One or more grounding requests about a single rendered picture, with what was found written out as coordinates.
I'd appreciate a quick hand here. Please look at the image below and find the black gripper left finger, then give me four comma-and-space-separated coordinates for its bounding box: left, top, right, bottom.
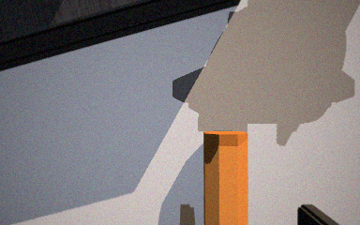
180, 204, 195, 225

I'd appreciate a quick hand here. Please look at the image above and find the orange-brown faceted cylinder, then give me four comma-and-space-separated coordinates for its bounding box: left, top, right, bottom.
203, 131, 248, 225

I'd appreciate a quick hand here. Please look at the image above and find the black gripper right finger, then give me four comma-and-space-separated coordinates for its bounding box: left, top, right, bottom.
297, 204, 339, 225

